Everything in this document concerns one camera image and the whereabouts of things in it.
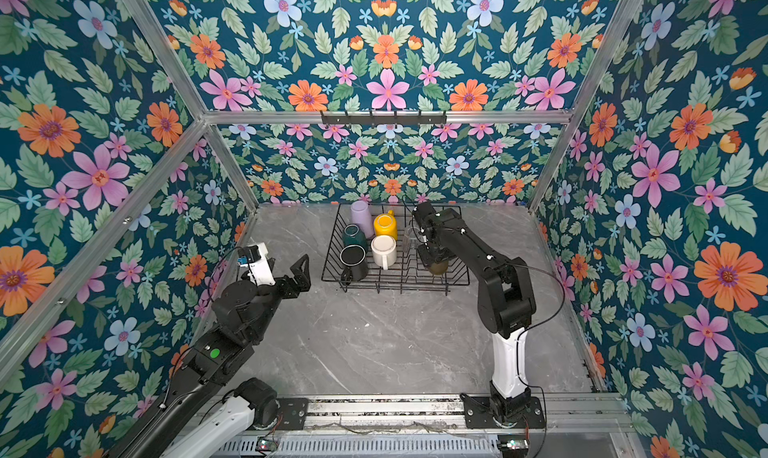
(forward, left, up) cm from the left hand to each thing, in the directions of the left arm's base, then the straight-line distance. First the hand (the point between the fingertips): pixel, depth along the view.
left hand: (294, 252), depth 68 cm
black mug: (+12, -10, -20) cm, 26 cm away
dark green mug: (+20, -10, -20) cm, 30 cm away
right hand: (+11, -37, -22) cm, 44 cm away
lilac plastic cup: (+27, -12, -19) cm, 35 cm away
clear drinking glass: (+19, -29, -23) cm, 42 cm away
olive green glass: (+8, -37, -23) cm, 44 cm away
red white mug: (+14, -20, -21) cm, 32 cm away
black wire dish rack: (+9, -27, -26) cm, 39 cm away
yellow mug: (+24, -20, -19) cm, 37 cm away
